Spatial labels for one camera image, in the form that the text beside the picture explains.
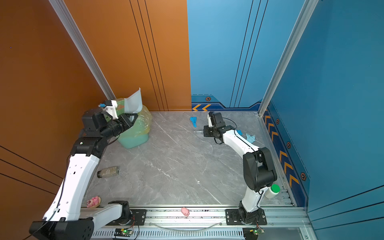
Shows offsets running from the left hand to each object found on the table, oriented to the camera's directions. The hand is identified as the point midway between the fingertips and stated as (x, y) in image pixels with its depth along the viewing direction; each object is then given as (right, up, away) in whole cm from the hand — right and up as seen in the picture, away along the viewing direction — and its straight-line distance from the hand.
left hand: (137, 113), depth 69 cm
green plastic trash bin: (-14, -16, +25) cm, 33 cm away
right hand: (+33, -8, +24) cm, 42 cm away
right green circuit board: (+56, -55, +1) cm, 79 cm away
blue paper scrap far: (+26, -1, +46) cm, 53 cm away
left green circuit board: (-8, -57, +2) cm, 58 cm away
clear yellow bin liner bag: (-3, -5, +15) cm, 16 cm away
